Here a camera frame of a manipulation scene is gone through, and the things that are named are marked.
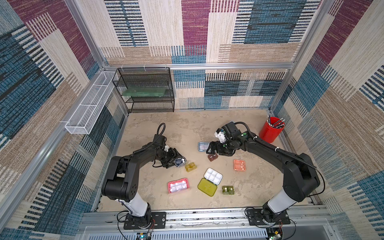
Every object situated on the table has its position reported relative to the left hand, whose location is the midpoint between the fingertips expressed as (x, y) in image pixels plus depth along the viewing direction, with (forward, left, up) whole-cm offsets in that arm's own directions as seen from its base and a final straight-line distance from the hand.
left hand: (180, 159), depth 92 cm
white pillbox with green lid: (-14, -16, -2) cm, 22 cm away
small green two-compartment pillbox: (-18, -26, -2) cm, 32 cm away
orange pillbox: (-4, -35, -1) cm, 36 cm away
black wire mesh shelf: (+47, +23, +26) cm, 59 cm away
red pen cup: (+13, -56, +11) cm, 58 cm away
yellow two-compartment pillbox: (-5, -6, -1) cm, 8 cm away
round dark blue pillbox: (0, +1, -3) cm, 3 cm away
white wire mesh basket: (+19, +58, +15) cm, 63 cm away
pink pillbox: (-15, +1, -2) cm, 15 cm away
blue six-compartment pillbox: (+10, -14, -2) cm, 18 cm away
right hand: (-1, -20, +7) cm, 22 cm away
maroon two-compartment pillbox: (+2, -20, -2) cm, 20 cm away
